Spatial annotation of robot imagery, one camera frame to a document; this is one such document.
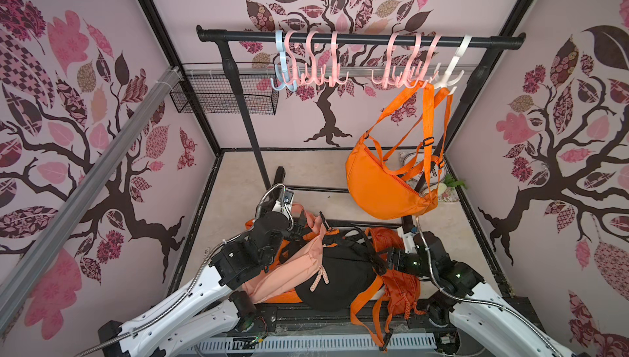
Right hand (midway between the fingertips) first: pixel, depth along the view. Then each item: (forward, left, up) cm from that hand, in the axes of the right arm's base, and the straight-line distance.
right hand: (381, 256), depth 79 cm
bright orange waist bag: (+18, -8, +16) cm, 26 cm away
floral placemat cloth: (+29, -36, -8) cm, 47 cm away
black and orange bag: (-2, +10, -3) cm, 11 cm away
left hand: (+8, +30, +16) cm, 35 cm away
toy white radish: (+34, -37, -5) cm, 50 cm away
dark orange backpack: (-11, -2, -2) cm, 11 cm away
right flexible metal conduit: (-13, -8, +17) cm, 23 cm away
